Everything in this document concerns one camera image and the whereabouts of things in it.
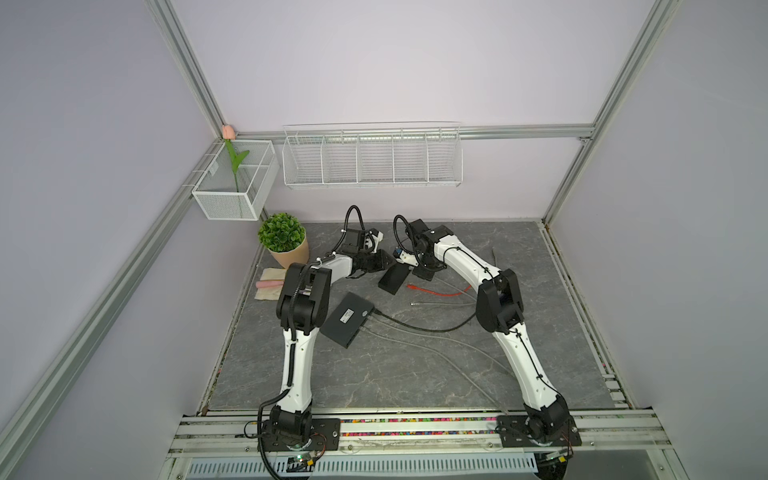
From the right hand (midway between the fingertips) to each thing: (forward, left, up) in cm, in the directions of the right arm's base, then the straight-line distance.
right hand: (428, 269), depth 103 cm
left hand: (+2, +10, +1) cm, 11 cm away
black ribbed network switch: (-1, +12, -4) cm, 13 cm away
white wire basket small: (+1, +57, +33) cm, 66 cm away
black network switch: (-19, +26, 0) cm, 32 cm away
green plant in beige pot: (+4, +47, +12) cm, 49 cm away
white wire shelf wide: (+26, +18, +29) cm, 43 cm away
